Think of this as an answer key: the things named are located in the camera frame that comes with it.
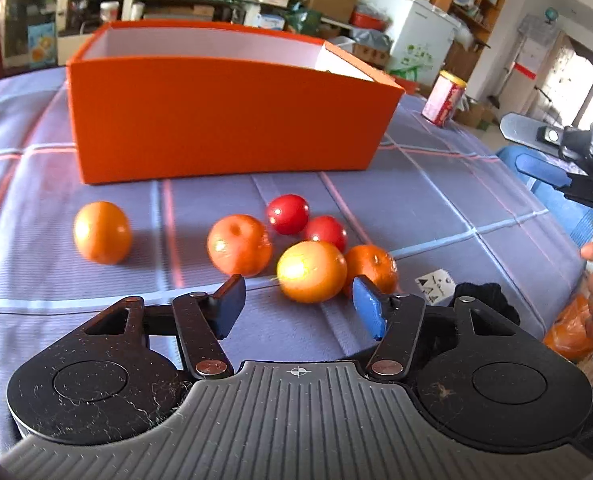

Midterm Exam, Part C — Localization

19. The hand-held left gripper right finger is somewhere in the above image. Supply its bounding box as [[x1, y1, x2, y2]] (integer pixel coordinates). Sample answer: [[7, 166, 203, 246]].
[[353, 276, 545, 381]]

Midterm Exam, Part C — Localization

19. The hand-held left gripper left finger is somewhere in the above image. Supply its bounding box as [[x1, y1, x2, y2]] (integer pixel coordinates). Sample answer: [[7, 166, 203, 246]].
[[79, 274, 247, 380]]

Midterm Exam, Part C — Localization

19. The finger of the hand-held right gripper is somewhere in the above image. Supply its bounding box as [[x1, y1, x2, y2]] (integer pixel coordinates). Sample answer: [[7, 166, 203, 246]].
[[515, 155, 572, 188], [501, 112, 565, 153]]

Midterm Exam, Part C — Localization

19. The orange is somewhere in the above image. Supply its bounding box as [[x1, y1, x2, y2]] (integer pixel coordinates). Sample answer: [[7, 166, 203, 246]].
[[344, 245, 399, 296], [207, 215, 273, 277], [276, 241, 348, 304], [74, 201, 133, 265]]

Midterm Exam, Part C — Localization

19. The orange cardboard box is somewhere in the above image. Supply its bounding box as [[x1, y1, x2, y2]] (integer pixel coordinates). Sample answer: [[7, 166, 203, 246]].
[[66, 21, 406, 185]]

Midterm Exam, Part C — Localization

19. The red tomato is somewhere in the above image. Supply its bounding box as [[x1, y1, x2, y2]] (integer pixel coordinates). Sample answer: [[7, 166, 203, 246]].
[[267, 194, 310, 236], [304, 215, 348, 253]]

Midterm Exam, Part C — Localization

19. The red can with yellow lid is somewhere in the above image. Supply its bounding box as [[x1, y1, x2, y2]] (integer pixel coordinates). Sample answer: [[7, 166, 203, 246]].
[[423, 71, 467, 127]]

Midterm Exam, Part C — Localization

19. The blue plaid tablecloth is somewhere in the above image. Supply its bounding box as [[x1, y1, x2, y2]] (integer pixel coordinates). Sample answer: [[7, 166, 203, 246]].
[[0, 62, 593, 461]]

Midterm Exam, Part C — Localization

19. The black cloth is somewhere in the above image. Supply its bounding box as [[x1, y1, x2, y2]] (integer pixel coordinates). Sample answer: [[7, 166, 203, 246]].
[[449, 282, 520, 326]]

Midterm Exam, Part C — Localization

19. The white small fridge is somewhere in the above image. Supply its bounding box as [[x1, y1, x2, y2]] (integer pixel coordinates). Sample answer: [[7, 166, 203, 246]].
[[364, 0, 460, 81]]

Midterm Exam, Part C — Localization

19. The orange plastic bag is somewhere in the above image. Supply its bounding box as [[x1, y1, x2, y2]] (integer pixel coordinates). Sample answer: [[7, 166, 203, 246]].
[[544, 295, 593, 361]]

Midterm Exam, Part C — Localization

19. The red plastic basin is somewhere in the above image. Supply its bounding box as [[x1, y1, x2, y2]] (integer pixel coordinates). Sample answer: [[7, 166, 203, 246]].
[[351, 10, 385, 28]]

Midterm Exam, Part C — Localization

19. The brown cardboard box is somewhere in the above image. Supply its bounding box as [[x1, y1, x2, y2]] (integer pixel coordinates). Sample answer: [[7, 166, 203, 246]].
[[304, 0, 360, 23]]

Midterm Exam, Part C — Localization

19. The green plastic bag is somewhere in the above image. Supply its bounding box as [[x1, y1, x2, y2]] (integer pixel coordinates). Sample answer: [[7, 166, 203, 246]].
[[284, 7, 322, 36]]

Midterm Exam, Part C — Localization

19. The white glass-door cabinet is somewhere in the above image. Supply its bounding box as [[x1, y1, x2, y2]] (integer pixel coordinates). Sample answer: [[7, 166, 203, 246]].
[[0, 0, 74, 68]]

